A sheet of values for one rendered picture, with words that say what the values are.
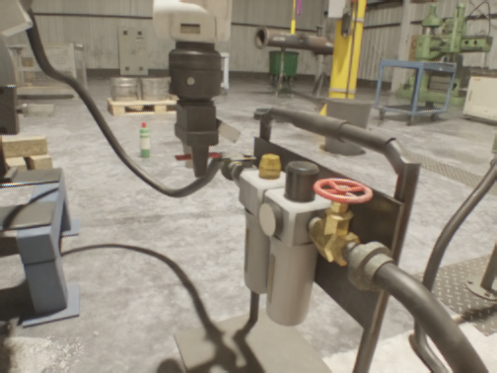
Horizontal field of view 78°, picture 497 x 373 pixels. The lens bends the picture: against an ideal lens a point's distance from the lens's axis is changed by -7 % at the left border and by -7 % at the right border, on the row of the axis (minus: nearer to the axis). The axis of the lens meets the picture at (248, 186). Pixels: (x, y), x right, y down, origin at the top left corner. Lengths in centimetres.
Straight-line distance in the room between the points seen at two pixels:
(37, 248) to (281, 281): 63
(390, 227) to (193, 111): 34
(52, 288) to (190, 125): 63
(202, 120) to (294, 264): 27
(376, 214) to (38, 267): 80
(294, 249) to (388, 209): 15
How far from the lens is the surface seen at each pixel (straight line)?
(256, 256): 60
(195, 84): 54
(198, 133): 54
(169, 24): 56
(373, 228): 45
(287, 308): 56
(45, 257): 95
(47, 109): 62
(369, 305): 50
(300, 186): 47
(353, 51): 366
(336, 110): 267
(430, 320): 36
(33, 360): 94
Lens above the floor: 64
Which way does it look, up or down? 20 degrees down
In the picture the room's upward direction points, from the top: 3 degrees clockwise
